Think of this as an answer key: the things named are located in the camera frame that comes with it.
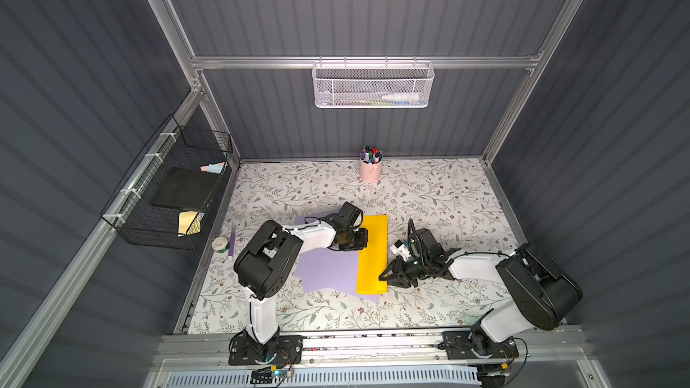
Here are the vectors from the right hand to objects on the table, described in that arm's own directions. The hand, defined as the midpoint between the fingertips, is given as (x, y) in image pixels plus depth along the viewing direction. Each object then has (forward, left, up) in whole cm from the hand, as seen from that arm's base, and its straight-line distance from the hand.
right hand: (383, 284), depth 82 cm
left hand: (+13, +3, -2) cm, 14 cm away
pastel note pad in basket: (+26, +53, +24) cm, 64 cm away
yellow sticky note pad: (+3, +47, +32) cm, 56 cm away
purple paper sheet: (+6, +18, -3) cm, 19 cm away
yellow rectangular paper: (+9, +3, -2) cm, 9 cm away
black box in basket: (+16, +56, +27) cm, 65 cm away
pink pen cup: (+45, +3, +8) cm, 45 cm away
